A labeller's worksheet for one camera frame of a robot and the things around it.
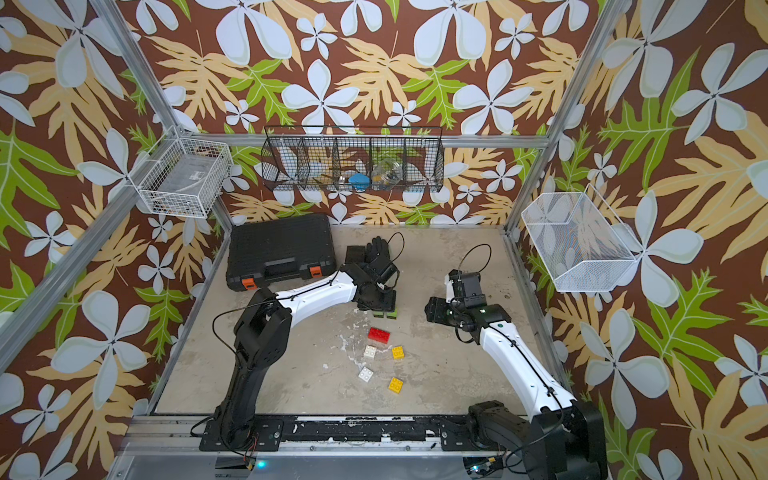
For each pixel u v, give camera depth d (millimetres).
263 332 524
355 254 1121
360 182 937
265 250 1043
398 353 862
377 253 1135
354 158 978
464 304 633
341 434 750
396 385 804
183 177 862
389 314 930
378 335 908
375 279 733
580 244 802
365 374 821
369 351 863
